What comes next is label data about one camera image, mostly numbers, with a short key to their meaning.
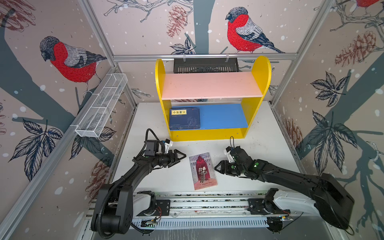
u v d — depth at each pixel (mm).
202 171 854
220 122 872
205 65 964
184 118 878
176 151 764
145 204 611
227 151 794
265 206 658
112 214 407
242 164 640
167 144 814
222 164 741
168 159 748
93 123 712
